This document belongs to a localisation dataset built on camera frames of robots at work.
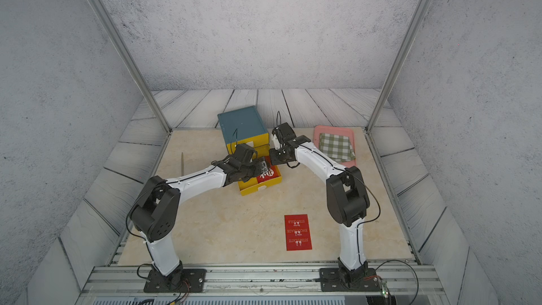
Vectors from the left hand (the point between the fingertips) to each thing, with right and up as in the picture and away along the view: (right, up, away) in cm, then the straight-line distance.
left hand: (268, 169), depth 92 cm
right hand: (+2, +5, +1) cm, 5 cm away
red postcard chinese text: (+2, -1, +2) cm, 3 cm away
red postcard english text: (+12, -24, -7) cm, 28 cm away
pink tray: (+38, +18, +28) cm, 51 cm away
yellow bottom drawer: (-6, -6, -7) cm, 11 cm away
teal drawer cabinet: (-12, +19, +2) cm, 23 cm away
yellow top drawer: (-5, +12, +1) cm, 13 cm away
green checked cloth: (+35, +9, +19) cm, 41 cm away
